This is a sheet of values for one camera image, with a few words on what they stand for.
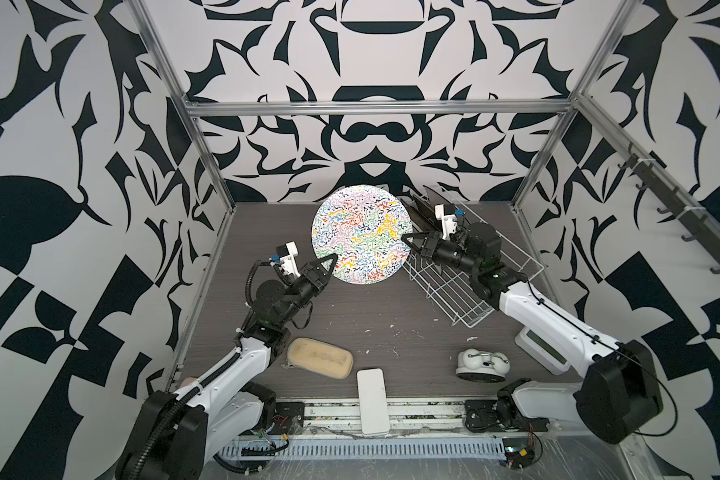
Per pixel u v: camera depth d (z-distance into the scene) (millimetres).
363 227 757
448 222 706
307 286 677
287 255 700
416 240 745
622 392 406
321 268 722
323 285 698
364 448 712
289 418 731
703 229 550
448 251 664
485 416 742
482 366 719
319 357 805
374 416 707
